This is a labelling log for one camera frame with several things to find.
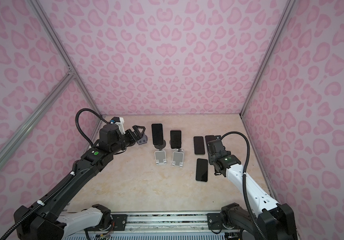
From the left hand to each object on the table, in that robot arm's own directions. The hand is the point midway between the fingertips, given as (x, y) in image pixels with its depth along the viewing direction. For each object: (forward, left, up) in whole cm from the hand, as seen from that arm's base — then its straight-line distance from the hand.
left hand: (141, 128), depth 74 cm
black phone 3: (+8, -33, -28) cm, 44 cm away
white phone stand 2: (-3, -18, -24) cm, 31 cm away
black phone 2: (-10, -33, -29) cm, 45 cm away
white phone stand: (-3, -8, -24) cm, 25 cm away
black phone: (+11, -5, -19) cm, 22 cm away
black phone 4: (+13, -40, -28) cm, 51 cm away
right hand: (-6, -41, -16) cm, 44 cm away
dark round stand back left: (+9, -6, -30) cm, 32 cm away
